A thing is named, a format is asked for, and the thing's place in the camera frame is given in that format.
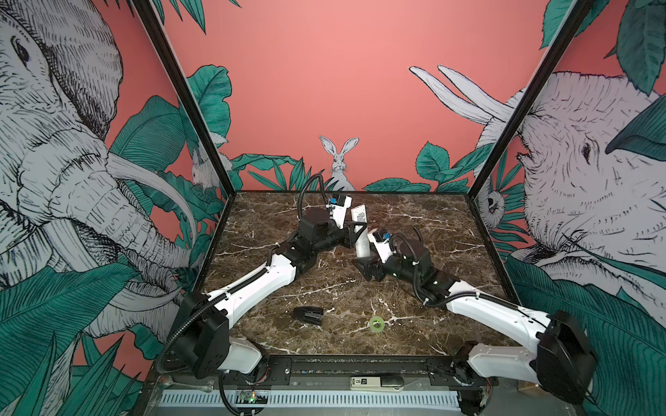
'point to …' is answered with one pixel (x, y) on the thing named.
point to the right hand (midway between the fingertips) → (358, 252)
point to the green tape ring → (376, 324)
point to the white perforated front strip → (319, 399)
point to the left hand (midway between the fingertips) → (365, 221)
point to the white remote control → (362, 243)
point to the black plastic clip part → (309, 315)
